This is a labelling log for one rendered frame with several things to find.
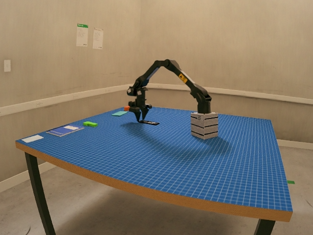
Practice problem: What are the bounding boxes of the blue work mat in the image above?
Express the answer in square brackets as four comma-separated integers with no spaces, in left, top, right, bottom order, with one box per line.
[16,107,293,212]

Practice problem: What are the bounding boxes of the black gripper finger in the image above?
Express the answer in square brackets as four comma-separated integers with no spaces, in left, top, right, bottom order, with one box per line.
[140,109,150,120]
[133,112,141,122]

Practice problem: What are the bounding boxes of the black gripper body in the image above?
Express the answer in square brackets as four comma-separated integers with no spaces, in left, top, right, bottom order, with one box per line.
[129,97,152,113]

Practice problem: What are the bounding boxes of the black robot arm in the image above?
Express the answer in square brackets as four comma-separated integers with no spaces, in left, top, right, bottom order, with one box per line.
[127,59,212,114]

